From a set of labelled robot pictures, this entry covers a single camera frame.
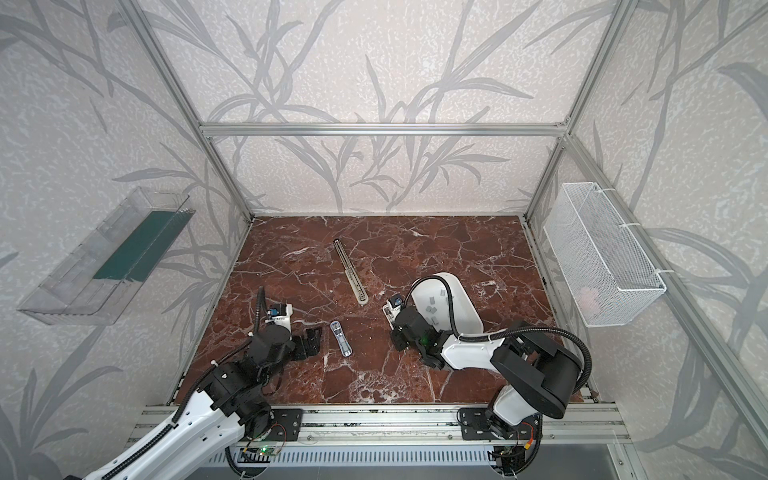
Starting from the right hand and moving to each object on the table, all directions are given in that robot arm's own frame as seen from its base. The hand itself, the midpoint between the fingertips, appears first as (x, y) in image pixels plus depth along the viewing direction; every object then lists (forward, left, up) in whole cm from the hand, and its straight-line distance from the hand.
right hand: (395, 313), depth 90 cm
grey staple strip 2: (+9, -16, -4) cm, 19 cm away
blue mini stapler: (-7, +16, -2) cm, 17 cm away
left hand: (-6, +22, +7) cm, 24 cm away
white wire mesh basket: (-7, -45, +31) cm, 55 cm away
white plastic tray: (+7, -12, -3) cm, 14 cm away
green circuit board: (-34, +30, -3) cm, 46 cm away
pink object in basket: (-5, -48, +18) cm, 52 cm away
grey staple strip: (+3, -11, -3) cm, 12 cm away
